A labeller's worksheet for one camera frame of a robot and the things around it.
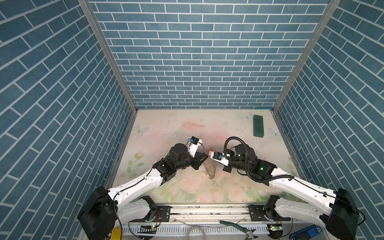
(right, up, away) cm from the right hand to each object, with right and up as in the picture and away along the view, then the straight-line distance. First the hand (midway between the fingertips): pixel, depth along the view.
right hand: (212, 154), depth 75 cm
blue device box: (+43, -36, -6) cm, 56 cm away
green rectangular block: (+37, +13, +35) cm, 53 cm away
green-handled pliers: (+17, -36, -6) cm, 41 cm away
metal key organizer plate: (-1, -8, +2) cm, 8 cm away
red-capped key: (-1, 0, +4) cm, 4 cm away
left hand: (-3, -2, +1) cm, 3 cm away
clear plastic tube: (-8, -34, -4) cm, 36 cm away
